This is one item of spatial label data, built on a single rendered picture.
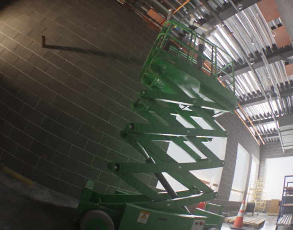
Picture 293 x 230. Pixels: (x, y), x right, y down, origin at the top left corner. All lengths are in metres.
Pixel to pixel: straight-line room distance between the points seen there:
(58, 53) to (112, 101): 1.35
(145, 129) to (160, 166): 0.43
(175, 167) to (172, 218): 0.56
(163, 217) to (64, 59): 2.75
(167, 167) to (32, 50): 2.82
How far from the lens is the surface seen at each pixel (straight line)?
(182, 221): 1.65
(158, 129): 1.62
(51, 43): 3.02
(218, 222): 2.22
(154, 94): 1.75
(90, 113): 2.53
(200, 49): 3.04
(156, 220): 1.51
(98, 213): 1.37
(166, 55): 2.04
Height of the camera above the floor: 0.74
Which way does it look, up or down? 24 degrees up
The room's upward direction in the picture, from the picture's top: 19 degrees clockwise
